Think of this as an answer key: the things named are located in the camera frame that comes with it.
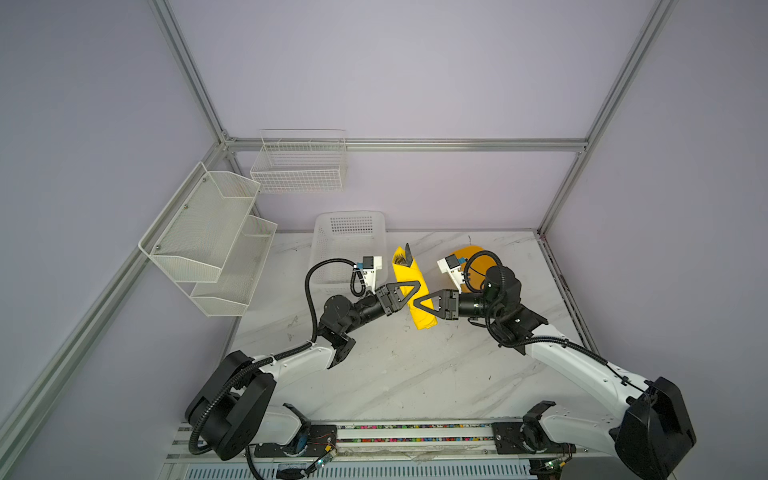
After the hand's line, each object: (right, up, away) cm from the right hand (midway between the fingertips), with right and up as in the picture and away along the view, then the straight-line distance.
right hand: (416, 306), depth 67 cm
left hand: (+1, +4, +1) cm, 5 cm away
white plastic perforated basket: (-23, +20, +52) cm, 61 cm away
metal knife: (-2, +12, +2) cm, 12 cm away
